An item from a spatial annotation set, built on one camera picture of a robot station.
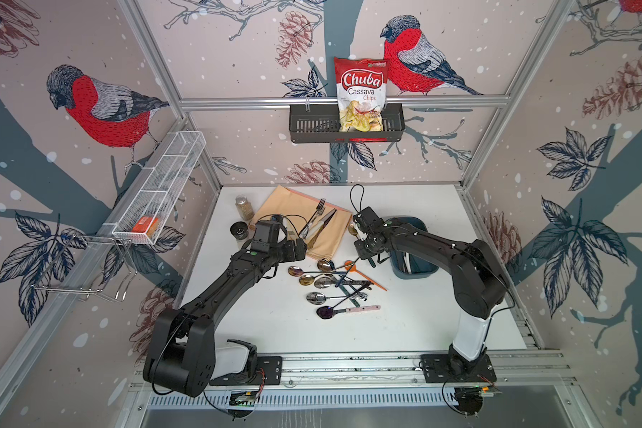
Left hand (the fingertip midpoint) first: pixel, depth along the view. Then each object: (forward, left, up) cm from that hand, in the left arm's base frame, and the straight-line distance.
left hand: (300, 242), depth 87 cm
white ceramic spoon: (-1, -38, -11) cm, 40 cm away
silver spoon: (-15, -6, -10) cm, 19 cm away
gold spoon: (-8, -2, -11) cm, 14 cm away
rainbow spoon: (-5, +2, -11) cm, 12 cm away
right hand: (+2, -22, -7) cm, 23 cm away
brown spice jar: (+20, +24, -5) cm, 32 cm away
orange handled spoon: (-3, -18, -12) cm, 22 cm away
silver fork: (+26, -6, -13) cm, 30 cm away
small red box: (-7, +38, +20) cm, 44 cm away
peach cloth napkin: (+15, -8, -13) cm, 21 cm away
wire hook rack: (-20, +43, +24) cm, 53 cm away
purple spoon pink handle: (-20, -9, -10) cm, 24 cm away
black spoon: (+9, -19, -6) cm, 22 cm away
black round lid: (+5, +22, -1) cm, 23 cm away
